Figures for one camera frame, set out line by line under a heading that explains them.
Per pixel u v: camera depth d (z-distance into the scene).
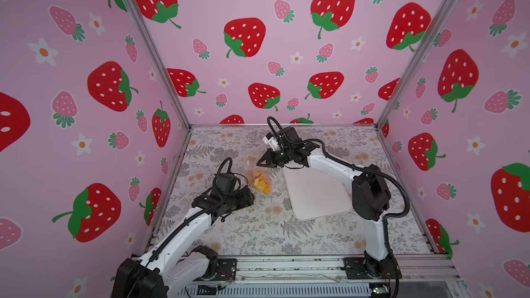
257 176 0.96
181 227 0.49
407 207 0.44
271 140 0.82
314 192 0.93
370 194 0.52
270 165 0.77
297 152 0.70
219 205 0.57
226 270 0.75
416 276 0.73
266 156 0.80
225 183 0.64
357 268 0.73
